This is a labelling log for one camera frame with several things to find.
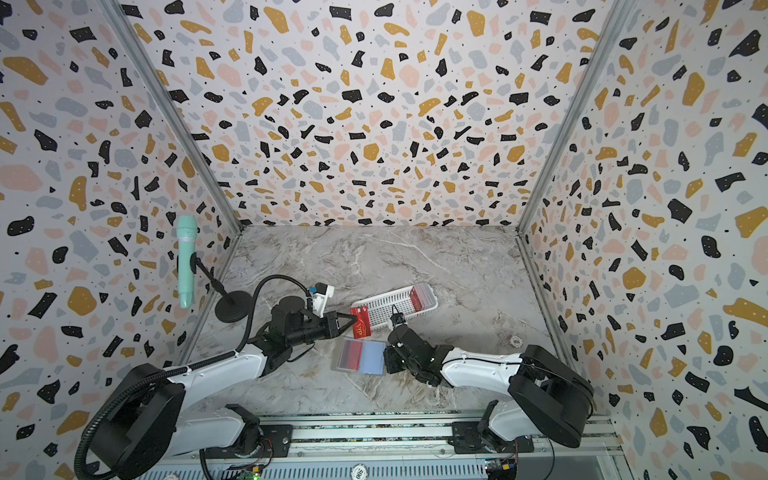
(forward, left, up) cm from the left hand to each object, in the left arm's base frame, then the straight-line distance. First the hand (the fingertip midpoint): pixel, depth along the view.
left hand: (363, 319), depth 81 cm
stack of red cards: (+13, -16, -10) cm, 23 cm away
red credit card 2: (-4, +4, -13) cm, 14 cm away
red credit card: (0, +1, -3) cm, 3 cm away
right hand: (-5, -7, -11) cm, 14 cm away
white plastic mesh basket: (+13, -3, -15) cm, 20 cm away
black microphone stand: (+12, +45, -13) cm, 48 cm away
